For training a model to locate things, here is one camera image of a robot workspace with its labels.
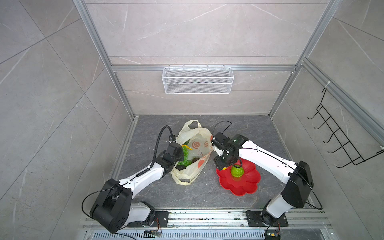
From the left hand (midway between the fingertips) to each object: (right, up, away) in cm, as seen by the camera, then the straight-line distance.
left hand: (178, 147), depth 88 cm
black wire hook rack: (+74, 0, -30) cm, 80 cm away
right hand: (+25, -8, -8) cm, 27 cm away
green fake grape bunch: (+4, -10, +3) cm, 11 cm away
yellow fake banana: (+5, -2, +12) cm, 13 cm away
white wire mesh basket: (+12, +44, +13) cm, 48 cm away
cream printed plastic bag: (+14, +3, +12) cm, 19 cm away
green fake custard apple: (+34, -14, -4) cm, 37 cm away
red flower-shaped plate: (+40, -21, -3) cm, 46 cm away
